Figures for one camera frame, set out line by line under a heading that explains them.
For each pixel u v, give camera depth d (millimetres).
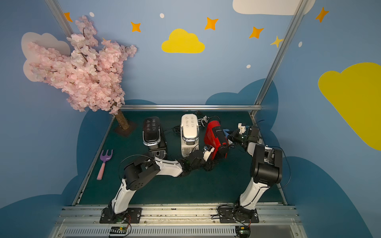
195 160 716
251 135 783
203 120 1111
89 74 662
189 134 806
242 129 906
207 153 807
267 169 504
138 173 525
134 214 751
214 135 858
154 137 784
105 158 931
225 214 748
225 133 886
